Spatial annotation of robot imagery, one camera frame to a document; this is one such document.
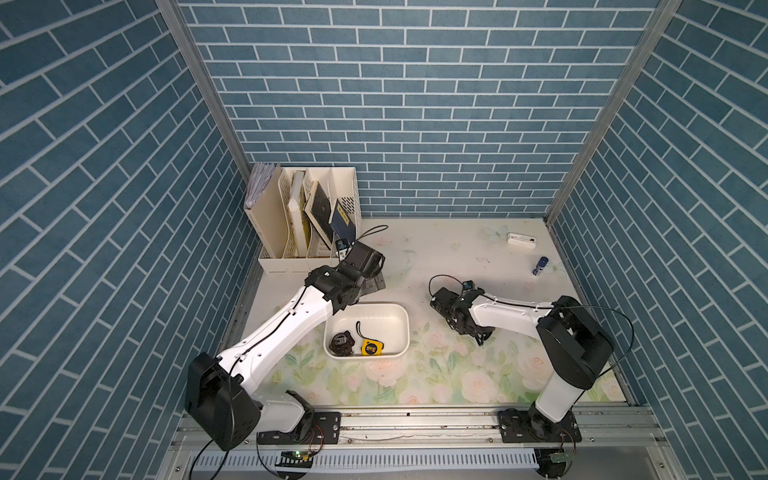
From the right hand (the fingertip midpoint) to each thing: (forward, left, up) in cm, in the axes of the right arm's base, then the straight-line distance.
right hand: (479, 324), depth 91 cm
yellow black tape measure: (-11, +32, +1) cm, 34 cm away
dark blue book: (+30, +48, +11) cm, 57 cm away
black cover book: (+29, +55, +16) cm, 64 cm away
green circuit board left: (-37, +47, -4) cm, 60 cm away
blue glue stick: (+21, -21, +6) cm, 30 cm away
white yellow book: (+21, +57, +24) cm, 65 cm away
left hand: (+1, +32, +18) cm, 37 cm away
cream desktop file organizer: (+18, +66, +19) cm, 71 cm away
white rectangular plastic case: (+35, -19, +1) cm, 40 cm away
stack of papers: (+28, +70, +29) cm, 81 cm away
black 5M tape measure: (-11, +41, +2) cm, 42 cm away
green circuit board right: (-32, -16, -1) cm, 36 cm away
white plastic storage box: (-2, +28, -1) cm, 28 cm away
